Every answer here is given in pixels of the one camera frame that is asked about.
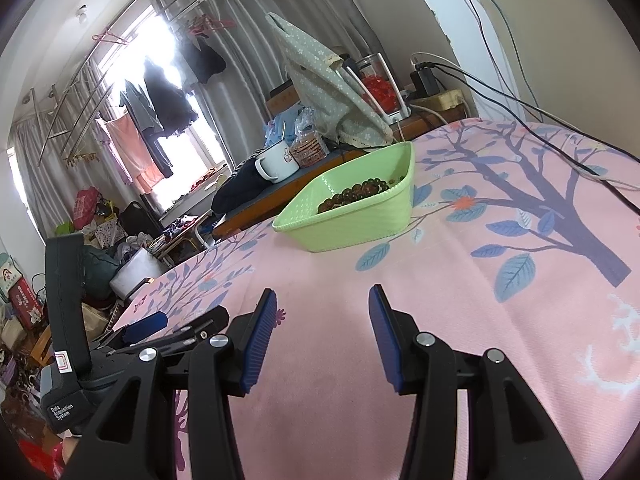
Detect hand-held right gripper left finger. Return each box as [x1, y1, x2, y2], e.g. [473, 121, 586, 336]
[60, 288, 277, 480]

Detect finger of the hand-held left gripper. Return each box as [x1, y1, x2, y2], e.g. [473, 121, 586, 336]
[122, 311, 168, 345]
[102, 306, 230, 356]

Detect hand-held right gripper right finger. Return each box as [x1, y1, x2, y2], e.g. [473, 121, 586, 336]
[368, 285, 583, 480]

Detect green plastic basket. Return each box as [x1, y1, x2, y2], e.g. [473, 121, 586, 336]
[271, 141, 416, 253]

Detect large brown wooden bead bracelet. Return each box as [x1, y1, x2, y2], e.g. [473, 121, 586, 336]
[317, 177, 392, 214]

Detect person's left hand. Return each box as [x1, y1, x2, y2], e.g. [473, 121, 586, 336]
[61, 436, 83, 466]

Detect pink printed package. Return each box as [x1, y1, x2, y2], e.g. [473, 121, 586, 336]
[10, 280, 45, 331]

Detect dark teal cloth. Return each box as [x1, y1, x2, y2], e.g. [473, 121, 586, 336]
[82, 247, 121, 291]

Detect low wooden table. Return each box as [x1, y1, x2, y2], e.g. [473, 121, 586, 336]
[150, 215, 211, 261]

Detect red bag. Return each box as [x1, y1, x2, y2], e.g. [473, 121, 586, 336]
[74, 186, 101, 231]

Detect pink printed blanket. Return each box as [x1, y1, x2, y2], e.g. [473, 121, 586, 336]
[107, 117, 640, 480]

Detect black bag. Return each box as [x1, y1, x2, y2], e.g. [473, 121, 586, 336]
[119, 201, 163, 241]

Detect wooden desk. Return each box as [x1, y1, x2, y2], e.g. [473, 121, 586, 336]
[212, 112, 436, 241]

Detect grey curtain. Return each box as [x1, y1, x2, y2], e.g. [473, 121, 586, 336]
[150, 0, 451, 171]
[10, 120, 131, 241]

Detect black folded cloth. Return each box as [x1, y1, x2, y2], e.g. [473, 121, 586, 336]
[210, 162, 271, 216]

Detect pink hanging garment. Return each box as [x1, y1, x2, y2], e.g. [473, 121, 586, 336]
[95, 112, 166, 196]

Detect white enamel mug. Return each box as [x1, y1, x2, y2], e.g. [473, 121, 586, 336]
[255, 140, 301, 183]

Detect woven small box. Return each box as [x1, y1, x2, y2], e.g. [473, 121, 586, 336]
[289, 130, 330, 168]

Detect grey blue hanging shirt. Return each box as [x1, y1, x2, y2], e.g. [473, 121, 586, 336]
[119, 80, 173, 178]

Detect blue plastic bag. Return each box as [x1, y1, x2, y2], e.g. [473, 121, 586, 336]
[265, 107, 303, 148]

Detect crinkled clear plastic bag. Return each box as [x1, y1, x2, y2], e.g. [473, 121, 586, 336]
[295, 107, 321, 136]

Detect dark blue hanging garment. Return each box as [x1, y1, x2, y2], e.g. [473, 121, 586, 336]
[142, 57, 201, 138]

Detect cardboard box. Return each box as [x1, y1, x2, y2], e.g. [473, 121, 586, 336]
[265, 81, 303, 116]

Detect beige power strip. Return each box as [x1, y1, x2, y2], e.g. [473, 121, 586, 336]
[404, 89, 468, 123]

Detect clear jar with red contents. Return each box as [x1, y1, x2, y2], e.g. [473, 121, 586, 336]
[356, 56, 401, 113]

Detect black hanging garment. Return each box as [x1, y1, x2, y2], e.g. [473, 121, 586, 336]
[180, 35, 228, 86]

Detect black power adapter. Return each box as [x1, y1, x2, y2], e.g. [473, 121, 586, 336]
[411, 62, 441, 97]

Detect pink clothes hanger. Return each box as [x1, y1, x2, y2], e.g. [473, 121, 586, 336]
[92, 30, 138, 48]
[187, 15, 236, 33]

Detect white cable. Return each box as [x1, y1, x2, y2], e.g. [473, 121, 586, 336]
[410, 52, 471, 127]

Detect black power cable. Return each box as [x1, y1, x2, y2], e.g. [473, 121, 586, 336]
[415, 55, 640, 188]

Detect black hanging cable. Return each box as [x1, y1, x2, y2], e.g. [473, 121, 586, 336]
[434, 0, 548, 113]

